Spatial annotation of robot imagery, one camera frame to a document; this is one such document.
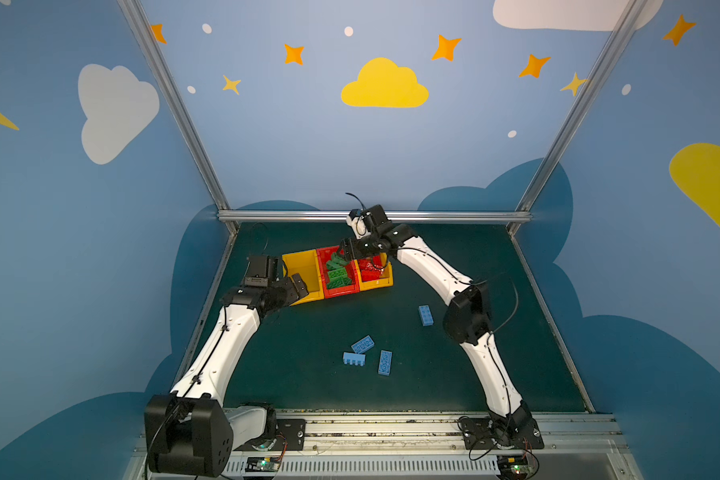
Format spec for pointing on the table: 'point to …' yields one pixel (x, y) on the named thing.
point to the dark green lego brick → (336, 262)
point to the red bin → (323, 256)
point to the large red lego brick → (371, 269)
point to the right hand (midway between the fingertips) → (346, 247)
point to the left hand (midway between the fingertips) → (297, 291)
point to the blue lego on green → (353, 358)
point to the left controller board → (262, 464)
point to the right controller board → (512, 466)
